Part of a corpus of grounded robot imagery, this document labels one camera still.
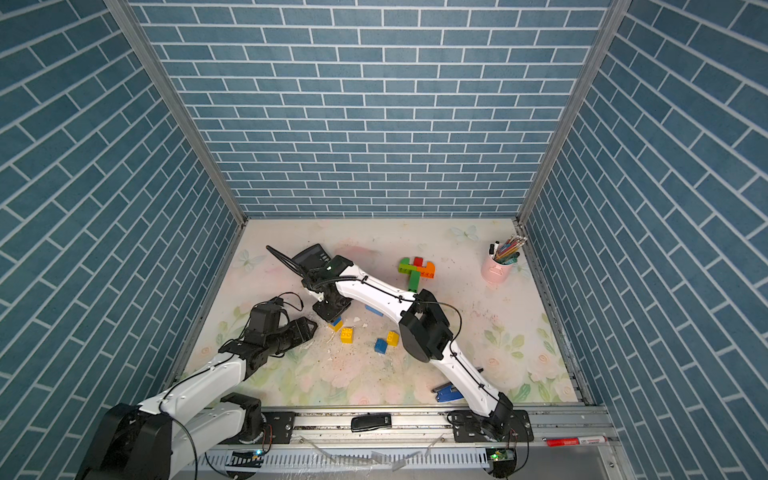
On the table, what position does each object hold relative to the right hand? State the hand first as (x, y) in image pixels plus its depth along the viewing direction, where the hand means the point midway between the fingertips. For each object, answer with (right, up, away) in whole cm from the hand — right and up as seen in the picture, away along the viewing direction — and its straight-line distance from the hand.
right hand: (333, 317), depth 88 cm
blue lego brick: (+1, -1, +1) cm, 2 cm away
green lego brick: (+25, +9, +12) cm, 29 cm away
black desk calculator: (-12, +17, +19) cm, 28 cm away
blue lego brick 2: (+14, -8, -2) cm, 16 cm away
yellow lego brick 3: (+18, -6, 0) cm, 19 cm away
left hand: (-5, -3, -1) cm, 6 cm away
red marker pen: (+58, -26, -16) cm, 65 cm away
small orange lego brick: (+31, +14, +17) cm, 38 cm away
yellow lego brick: (+1, -1, +1) cm, 2 cm away
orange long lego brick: (+30, +12, +14) cm, 35 cm away
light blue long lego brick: (+14, +8, -26) cm, 31 cm away
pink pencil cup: (+51, +13, +9) cm, 53 cm away
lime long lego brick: (+22, +13, +16) cm, 31 cm away
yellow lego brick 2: (+4, -5, -1) cm, 7 cm away
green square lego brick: (+22, +16, +20) cm, 34 cm away
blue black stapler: (+33, -18, -10) cm, 38 cm away
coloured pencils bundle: (+55, +19, +7) cm, 58 cm away
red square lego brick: (+27, +16, +17) cm, 35 cm away
